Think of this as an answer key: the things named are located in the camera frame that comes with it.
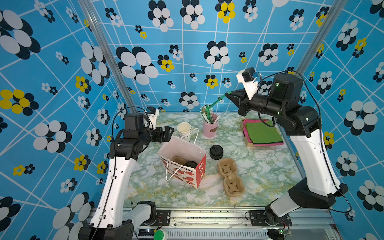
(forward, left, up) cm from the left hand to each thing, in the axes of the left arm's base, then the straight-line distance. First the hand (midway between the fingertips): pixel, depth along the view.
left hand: (165, 127), depth 69 cm
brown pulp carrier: (-2, -4, -28) cm, 29 cm away
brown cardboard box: (+10, -49, -29) cm, 57 cm away
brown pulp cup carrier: (-17, -36, -29) cm, 49 cm away
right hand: (+1, -27, +19) cm, 33 cm away
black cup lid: (-9, -12, -20) cm, 24 cm away
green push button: (-39, 0, -24) cm, 46 cm away
